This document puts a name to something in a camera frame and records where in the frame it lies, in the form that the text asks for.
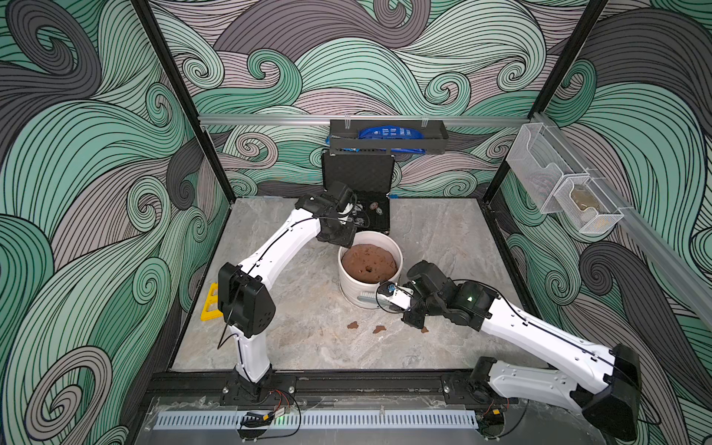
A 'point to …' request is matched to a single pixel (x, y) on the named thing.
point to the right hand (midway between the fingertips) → (398, 300)
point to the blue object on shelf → (389, 132)
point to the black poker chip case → (370, 178)
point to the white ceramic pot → (392, 245)
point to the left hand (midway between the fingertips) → (346, 235)
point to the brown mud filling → (368, 263)
